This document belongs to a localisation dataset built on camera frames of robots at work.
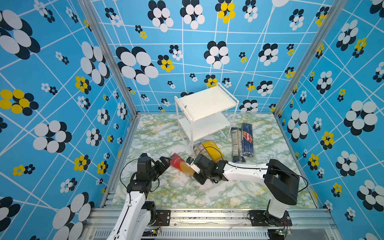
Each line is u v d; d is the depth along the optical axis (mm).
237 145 987
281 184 455
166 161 753
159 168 737
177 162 883
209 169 655
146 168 630
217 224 724
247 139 990
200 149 959
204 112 752
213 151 966
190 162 753
